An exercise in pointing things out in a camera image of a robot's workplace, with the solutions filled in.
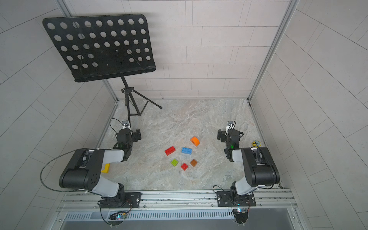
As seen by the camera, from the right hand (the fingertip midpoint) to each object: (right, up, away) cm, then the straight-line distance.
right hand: (227, 127), depth 95 cm
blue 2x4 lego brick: (-27, -13, -7) cm, 31 cm away
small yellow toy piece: (+18, -10, -4) cm, 21 cm away
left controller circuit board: (-59, -38, -29) cm, 76 cm away
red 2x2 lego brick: (-28, -21, -14) cm, 37 cm away
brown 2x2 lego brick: (-23, -19, -12) cm, 32 cm away
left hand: (-63, 0, -1) cm, 63 cm away
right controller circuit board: (0, -39, -27) cm, 47 cm away
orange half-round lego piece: (-22, -8, -5) cm, 23 cm away
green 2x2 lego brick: (-34, -19, -12) cm, 41 cm away
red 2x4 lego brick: (-37, -13, -8) cm, 40 cm away
